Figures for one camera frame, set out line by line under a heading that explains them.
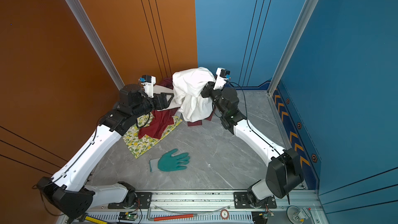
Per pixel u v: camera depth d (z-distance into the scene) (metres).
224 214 0.70
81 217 0.69
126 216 0.71
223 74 0.59
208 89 0.63
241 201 0.72
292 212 0.70
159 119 0.91
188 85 0.64
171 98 0.67
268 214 0.69
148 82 0.60
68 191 0.38
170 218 0.70
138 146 0.92
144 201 0.73
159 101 0.63
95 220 0.69
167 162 0.85
